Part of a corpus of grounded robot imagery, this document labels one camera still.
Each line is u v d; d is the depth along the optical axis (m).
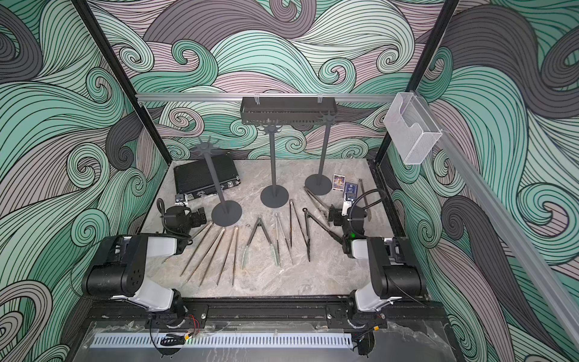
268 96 0.94
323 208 1.01
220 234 0.93
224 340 0.70
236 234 0.92
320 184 1.09
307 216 0.98
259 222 0.95
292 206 1.01
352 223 0.70
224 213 0.98
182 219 0.76
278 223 0.95
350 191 1.07
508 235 0.52
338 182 1.10
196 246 0.89
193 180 1.14
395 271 0.44
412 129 0.77
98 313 0.74
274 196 1.04
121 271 0.45
